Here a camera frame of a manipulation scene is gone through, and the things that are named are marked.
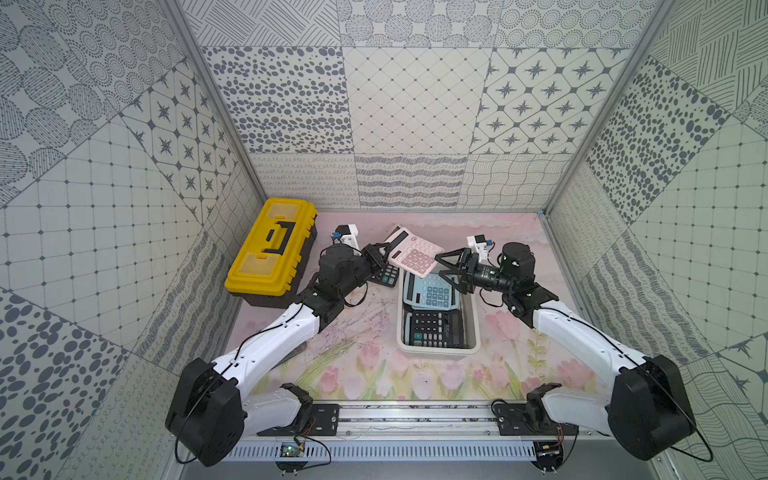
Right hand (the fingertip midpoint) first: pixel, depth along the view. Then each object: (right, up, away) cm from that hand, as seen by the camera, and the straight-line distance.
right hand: (437, 268), depth 75 cm
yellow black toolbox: (-47, 0, +9) cm, 48 cm away
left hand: (-12, +8, -1) cm, 14 cm away
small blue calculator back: (0, -9, +13) cm, 16 cm away
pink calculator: (-6, +4, 0) cm, 7 cm away
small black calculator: (-14, -5, +26) cm, 29 cm away
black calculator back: (0, -18, +8) cm, 20 cm away
